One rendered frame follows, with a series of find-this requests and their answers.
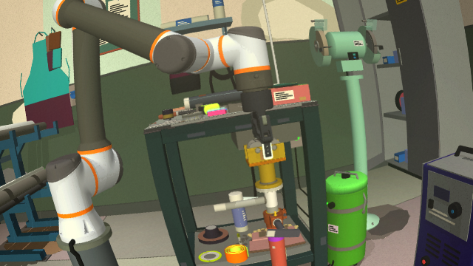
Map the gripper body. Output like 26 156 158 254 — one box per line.
241 87 275 130

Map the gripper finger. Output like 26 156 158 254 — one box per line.
260 115 276 160
251 120 265 146

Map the yellow and white jack stand leg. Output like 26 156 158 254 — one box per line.
254 163 284 216

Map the dark grey pipe spool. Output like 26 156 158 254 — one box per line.
183 89 245 110

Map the orange clamp collar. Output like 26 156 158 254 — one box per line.
262 208 289 231

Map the red jack stand tube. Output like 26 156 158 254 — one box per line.
268 236 288 266

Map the salmon red box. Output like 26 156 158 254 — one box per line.
270 83 312 107

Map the dark green steel table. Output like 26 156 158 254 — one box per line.
143 99 330 266

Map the white short pipe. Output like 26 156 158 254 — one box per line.
213 196 268 213

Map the white thin rod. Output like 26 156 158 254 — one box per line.
262 0 281 85

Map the lavender spray can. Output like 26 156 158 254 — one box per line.
228 191 249 233

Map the brown and orange tool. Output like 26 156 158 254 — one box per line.
158 106 188 120

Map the bright green drum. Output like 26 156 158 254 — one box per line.
324 170 370 266

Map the beige can with blue band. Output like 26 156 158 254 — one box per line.
211 0 227 20

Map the brown disc with black knob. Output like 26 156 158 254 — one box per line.
197 225 231 245

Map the beige flat box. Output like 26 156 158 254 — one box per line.
160 14 211 30

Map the orange tape roll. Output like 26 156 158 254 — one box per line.
224 243 250 265

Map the small blue box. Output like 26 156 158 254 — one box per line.
392 149 409 164
381 50 401 67

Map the red and black disc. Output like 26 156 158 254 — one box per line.
394 89 406 116

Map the red framed poster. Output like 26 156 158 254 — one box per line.
96 0 142 57

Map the grey shelf unit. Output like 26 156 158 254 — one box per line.
331 0 473 183

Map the dark blue welding machine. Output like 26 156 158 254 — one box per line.
413 144 473 266

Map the teal and maroon apron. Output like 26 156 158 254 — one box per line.
19 30 76 131

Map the grey brown pipe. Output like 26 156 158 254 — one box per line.
0 120 48 143
0 166 50 216

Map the blue pipe rack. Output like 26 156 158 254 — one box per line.
0 120 62 264

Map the black cable loop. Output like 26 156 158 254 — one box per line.
209 67 237 94

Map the dark maroon wall box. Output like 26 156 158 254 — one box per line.
169 71 203 95

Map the dark grey clamp handle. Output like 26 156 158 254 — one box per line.
265 220 302 239

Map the blue grey wall shelf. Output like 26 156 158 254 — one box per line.
166 16 234 37

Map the pink jack stand base plate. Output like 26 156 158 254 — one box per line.
248 227 307 254

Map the mint green pedestal grinder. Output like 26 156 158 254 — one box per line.
307 18 386 232

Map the yellow green ring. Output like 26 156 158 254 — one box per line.
197 250 223 264

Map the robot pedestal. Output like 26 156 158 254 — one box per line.
55 223 120 266

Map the black pedestal cable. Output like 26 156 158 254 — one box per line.
66 239 81 266

